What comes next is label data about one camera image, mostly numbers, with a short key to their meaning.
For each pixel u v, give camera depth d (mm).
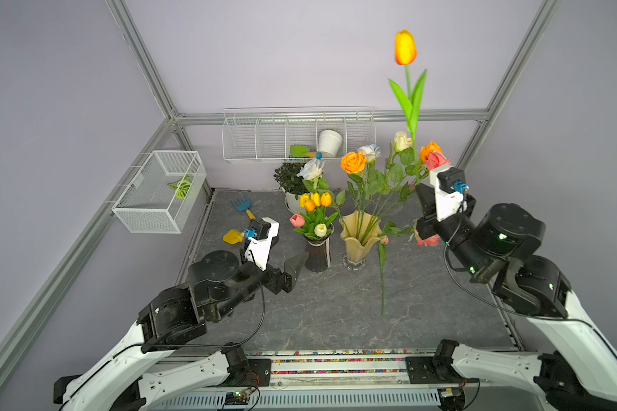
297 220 708
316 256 880
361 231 868
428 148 695
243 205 1154
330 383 733
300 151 992
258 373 726
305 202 741
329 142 929
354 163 727
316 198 769
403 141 725
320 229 683
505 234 325
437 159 640
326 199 742
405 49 368
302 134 988
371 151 752
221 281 356
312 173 740
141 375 502
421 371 739
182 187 807
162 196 821
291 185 1002
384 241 995
